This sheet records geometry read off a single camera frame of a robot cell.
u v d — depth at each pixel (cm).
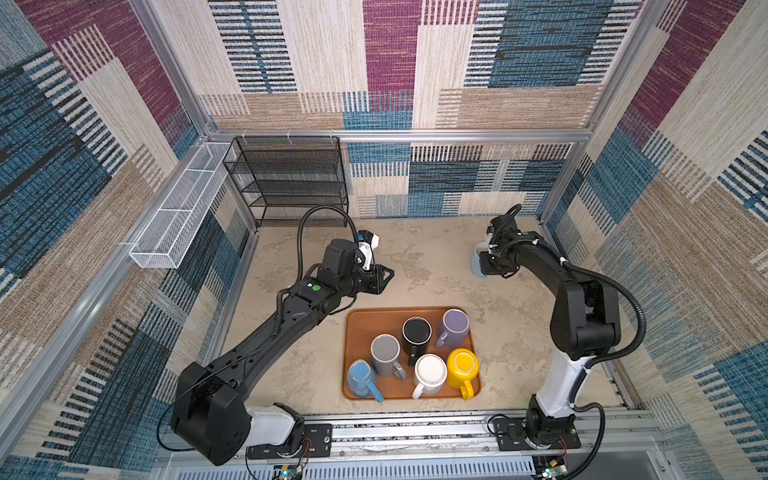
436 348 86
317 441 73
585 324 51
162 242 70
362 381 73
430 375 76
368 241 70
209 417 39
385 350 78
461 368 75
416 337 79
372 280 68
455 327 83
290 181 110
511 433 74
